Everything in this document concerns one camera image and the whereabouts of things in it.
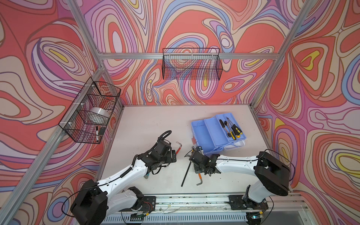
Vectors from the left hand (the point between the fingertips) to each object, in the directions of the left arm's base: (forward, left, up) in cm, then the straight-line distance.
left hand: (171, 154), depth 84 cm
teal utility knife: (-11, +15, -7) cm, 20 cm away
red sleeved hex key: (+8, -5, -6) cm, 11 cm away
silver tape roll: (+10, +37, +27) cm, 47 cm away
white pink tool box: (+16, -29, -2) cm, 33 cm away
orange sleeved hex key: (-11, -17, -7) cm, 22 cm away
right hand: (-6, -18, -9) cm, 20 cm away
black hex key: (-9, -9, -8) cm, 15 cm away
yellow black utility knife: (+1, -15, +7) cm, 17 cm away
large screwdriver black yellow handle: (+15, -42, +4) cm, 45 cm away
